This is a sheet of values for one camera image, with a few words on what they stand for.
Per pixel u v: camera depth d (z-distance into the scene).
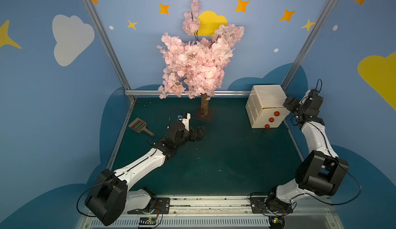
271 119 0.96
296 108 0.73
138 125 1.04
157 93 0.90
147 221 0.72
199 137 0.72
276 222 0.73
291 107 0.78
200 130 0.72
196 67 0.59
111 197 0.40
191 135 0.72
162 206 0.75
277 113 0.88
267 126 1.01
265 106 0.89
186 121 0.73
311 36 0.86
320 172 0.45
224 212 0.74
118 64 0.99
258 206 0.74
